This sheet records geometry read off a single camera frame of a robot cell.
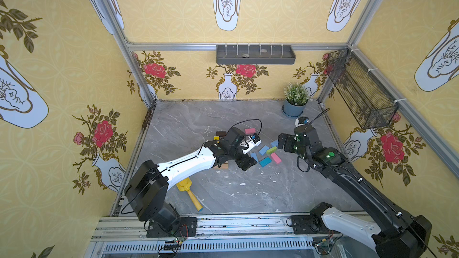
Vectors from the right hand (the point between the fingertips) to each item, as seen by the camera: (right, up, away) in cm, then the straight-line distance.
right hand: (286, 139), depth 78 cm
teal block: (-7, -14, +15) cm, 21 cm away
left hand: (-14, -8, +4) cm, 17 cm away
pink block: (-13, +1, +31) cm, 33 cm away
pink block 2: (-1, -12, +15) cm, 19 cm away
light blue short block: (-7, -8, +17) cm, 20 cm away
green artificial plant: (+13, +22, +22) cm, 34 cm away
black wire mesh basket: (+41, +17, +6) cm, 44 cm away
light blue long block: (-12, -11, +17) cm, 23 cm away
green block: (-3, -8, +16) cm, 18 cm away
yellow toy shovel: (-45, -22, +4) cm, 51 cm away
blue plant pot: (+13, +14, +30) cm, 36 cm away
